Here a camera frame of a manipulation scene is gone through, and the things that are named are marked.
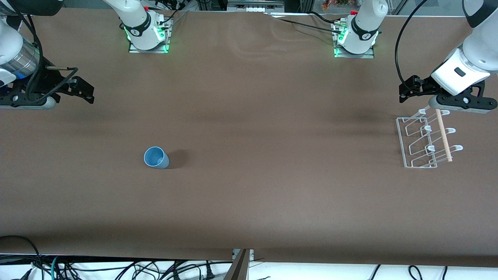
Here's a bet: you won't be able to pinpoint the blue plastic cup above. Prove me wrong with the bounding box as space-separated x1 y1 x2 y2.
144 146 170 170

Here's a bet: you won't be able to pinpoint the colourful plastic items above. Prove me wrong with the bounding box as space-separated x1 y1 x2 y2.
321 0 351 11

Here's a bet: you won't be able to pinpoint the brown paper table cover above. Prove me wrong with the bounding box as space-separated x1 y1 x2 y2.
0 8 498 268

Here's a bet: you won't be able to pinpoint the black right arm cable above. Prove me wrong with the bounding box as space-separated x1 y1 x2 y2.
8 14 79 105

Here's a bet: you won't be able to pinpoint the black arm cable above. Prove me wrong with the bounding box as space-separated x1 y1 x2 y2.
395 0 432 94
8 14 79 105

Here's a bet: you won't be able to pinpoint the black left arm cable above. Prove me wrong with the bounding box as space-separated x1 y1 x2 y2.
395 0 432 94

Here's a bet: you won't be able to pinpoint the white wire cup rack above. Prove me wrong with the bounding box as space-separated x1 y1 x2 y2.
396 109 464 169

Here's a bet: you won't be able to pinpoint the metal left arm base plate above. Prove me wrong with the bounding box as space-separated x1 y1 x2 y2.
333 20 375 59

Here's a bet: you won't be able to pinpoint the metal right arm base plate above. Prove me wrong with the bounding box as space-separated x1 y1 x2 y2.
128 15 172 54

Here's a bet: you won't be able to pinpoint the short black table cable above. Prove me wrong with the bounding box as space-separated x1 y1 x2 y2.
309 11 352 25

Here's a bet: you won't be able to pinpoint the long black table cable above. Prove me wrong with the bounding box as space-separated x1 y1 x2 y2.
268 14 345 35

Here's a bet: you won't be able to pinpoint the black looped floor cable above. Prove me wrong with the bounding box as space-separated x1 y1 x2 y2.
0 235 43 280

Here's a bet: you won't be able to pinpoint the aluminium frame post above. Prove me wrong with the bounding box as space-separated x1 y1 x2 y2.
225 249 250 280

